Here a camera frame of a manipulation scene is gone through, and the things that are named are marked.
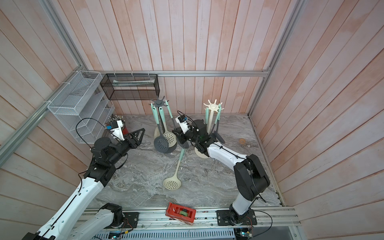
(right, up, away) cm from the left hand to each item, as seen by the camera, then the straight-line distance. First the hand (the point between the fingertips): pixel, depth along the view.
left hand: (143, 132), depth 71 cm
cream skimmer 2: (+1, 0, +23) cm, 23 cm away
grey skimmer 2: (+39, -2, +14) cm, 42 cm away
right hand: (+14, +1, +12) cm, 18 cm away
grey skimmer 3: (+36, +5, +5) cm, 37 cm away
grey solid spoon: (+5, -7, +17) cm, 19 cm away
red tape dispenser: (+20, -39, -1) cm, 44 cm away
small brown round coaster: (+61, -7, +33) cm, 69 cm away
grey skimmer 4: (+31, +8, +1) cm, 32 cm away
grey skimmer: (+20, -7, +6) cm, 22 cm away
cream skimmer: (+11, -4, +19) cm, 22 cm away
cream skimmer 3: (+14, -30, +13) cm, 35 cm away
